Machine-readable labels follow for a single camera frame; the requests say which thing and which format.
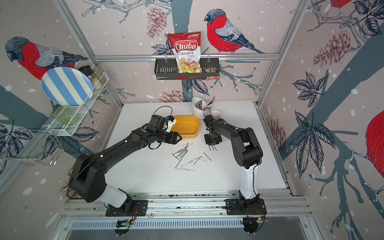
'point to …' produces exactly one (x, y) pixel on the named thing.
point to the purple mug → (216, 114)
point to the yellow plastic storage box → (187, 126)
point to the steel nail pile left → (179, 154)
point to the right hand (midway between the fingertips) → (210, 142)
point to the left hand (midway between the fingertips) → (180, 134)
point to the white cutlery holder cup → (198, 106)
